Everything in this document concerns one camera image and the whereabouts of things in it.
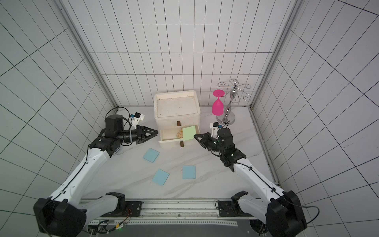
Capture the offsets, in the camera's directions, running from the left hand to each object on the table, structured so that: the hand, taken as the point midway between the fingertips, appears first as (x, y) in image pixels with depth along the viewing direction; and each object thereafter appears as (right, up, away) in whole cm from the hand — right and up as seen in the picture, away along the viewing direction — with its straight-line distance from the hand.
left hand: (155, 135), depth 70 cm
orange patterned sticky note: (+11, -2, +22) cm, 24 cm away
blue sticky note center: (+16, -24, +16) cm, 33 cm away
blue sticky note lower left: (0, -26, +13) cm, 29 cm away
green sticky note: (+16, 0, +8) cm, 18 cm away
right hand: (+16, -2, +5) cm, 17 cm away
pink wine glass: (+36, +15, +27) cm, 47 cm away
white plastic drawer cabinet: (+8, +14, +16) cm, 22 cm away
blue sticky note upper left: (-8, -15, +22) cm, 28 cm away
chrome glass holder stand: (+46, +9, +40) cm, 62 cm away
